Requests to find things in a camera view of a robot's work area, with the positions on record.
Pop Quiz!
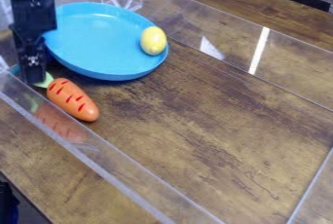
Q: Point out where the orange toy carrot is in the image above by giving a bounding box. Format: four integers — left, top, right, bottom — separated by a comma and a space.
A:
35, 73, 101, 122

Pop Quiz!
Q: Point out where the clear acrylic enclosure wall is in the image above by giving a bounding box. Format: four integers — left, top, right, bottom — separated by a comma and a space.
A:
0, 0, 333, 224

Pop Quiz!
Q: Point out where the blue plastic plate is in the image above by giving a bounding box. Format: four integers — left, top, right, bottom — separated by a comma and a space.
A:
43, 2, 169, 81

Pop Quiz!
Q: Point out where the yellow toy lemon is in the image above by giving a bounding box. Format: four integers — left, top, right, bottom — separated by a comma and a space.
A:
141, 26, 168, 56

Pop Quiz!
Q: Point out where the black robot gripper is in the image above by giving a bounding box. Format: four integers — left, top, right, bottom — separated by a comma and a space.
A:
11, 0, 58, 84

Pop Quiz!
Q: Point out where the purple toy eggplant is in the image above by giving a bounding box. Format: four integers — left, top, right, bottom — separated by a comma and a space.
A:
10, 64, 22, 75

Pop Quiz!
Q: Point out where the dark object at bottom left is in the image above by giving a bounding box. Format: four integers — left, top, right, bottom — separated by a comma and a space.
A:
0, 181, 20, 224

